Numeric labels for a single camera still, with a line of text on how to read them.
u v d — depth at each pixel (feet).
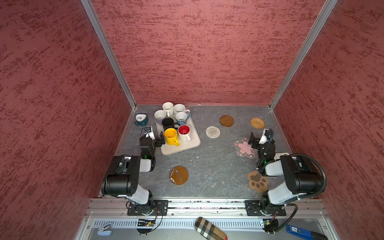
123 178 1.67
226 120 3.63
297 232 2.15
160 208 2.43
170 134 3.19
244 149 3.12
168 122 3.30
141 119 3.49
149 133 2.59
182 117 3.45
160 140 2.80
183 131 3.30
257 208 2.42
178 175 2.80
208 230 2.15
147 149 2.29
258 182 2.71
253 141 2.77
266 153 2.27
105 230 2.19
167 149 3.13
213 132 3.41
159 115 3.49
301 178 1.49
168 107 3.55
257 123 3.62
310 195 1.53
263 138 2.60
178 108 3.61
